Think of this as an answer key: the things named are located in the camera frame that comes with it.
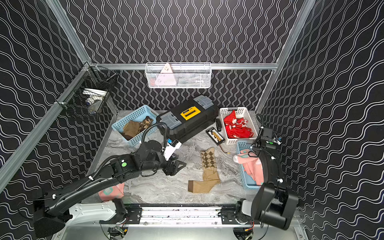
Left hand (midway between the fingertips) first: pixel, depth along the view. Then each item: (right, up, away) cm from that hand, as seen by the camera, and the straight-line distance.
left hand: (182, 159), depth 66 cm
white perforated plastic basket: (+30, +7, +32) cm, 45 cm away
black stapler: (+23, +16, +42) cm, 50 cm away
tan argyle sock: (-30, +16, +40) cm, 53 cm away
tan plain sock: (+15, -15, +21) cm, 29 cm away
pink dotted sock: (+39, -9, +15) cm, 43 cm away
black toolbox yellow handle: (0, +19, +26) cm, 32 cm away
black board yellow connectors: (+21, +7, +37) cm, 43 cm away
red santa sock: (+33, +16, +36) cm, 52 cm away
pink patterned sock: (+33, -3, +16) cm, 37 cm away
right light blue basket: (+37, -17, +19) cm, 45 cm away
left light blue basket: (-37, +13, +34) cm, 52 cm away
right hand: (+44, +1, +16) cm, 47 cm away
